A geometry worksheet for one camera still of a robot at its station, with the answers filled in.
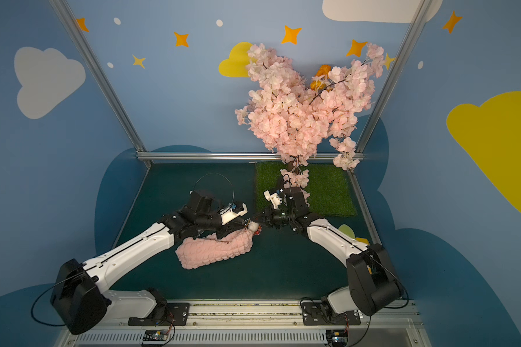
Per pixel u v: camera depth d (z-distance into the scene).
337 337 0.72
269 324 0.74
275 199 0.78
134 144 1.11
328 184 1.11
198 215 0.60
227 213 0.66
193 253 0.80
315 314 0.75
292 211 0.67
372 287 0.43
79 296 0.39
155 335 0.72
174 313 0.75
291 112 0.68
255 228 0.84
